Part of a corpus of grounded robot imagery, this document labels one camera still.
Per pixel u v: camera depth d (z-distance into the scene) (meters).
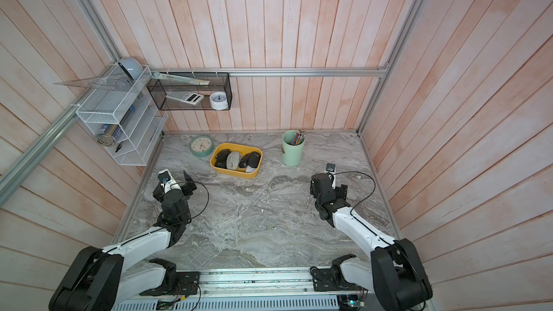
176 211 0.65
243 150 1.07
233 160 1.01
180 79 0.90
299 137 0.95
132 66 0.83
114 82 0.85
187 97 0.98
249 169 1.01
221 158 1.02
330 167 0.74
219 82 1.00
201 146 1.11
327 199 0.67
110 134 0.76
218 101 0.94
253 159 1.01
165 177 0.70
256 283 0.75
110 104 0.83
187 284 0.73
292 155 1.03
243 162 1.03
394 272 0.41
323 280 0.73
